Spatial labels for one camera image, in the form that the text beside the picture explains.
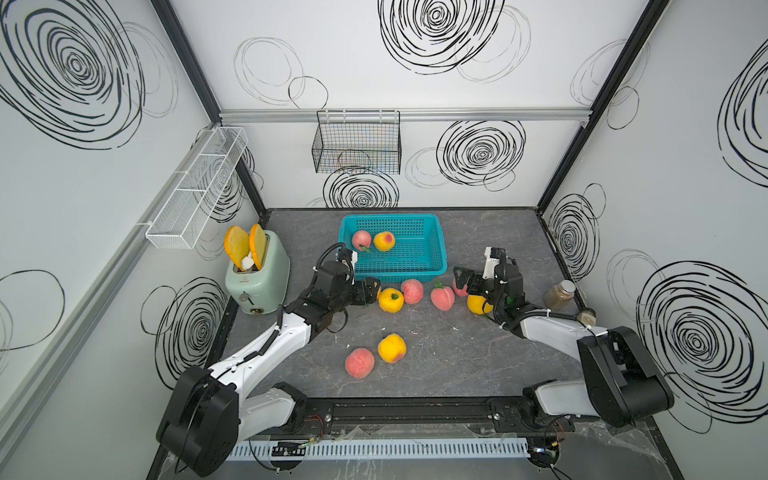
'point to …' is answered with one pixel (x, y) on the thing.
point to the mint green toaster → (263, 290)
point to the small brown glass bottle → (559, 294)
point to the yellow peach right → (475, 304)
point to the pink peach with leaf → (442, 297)
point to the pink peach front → (359, 363)
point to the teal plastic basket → (419, 253)
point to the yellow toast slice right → (258, 242)
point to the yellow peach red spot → (384, 241)
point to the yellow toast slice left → (237, 244)
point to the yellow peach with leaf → (391, 300)
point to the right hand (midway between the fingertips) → (467, 270)
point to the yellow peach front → (392, 348)
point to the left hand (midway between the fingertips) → (368, 282)
